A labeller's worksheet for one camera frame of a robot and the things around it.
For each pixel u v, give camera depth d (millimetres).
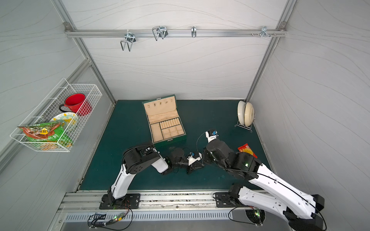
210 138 604
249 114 926
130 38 784
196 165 802
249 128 1004
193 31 719
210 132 594
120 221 680
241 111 932
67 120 674
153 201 749
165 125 986
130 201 733
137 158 538
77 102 660
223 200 745
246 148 920
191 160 785
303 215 401
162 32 764
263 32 765
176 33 771
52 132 547
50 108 650
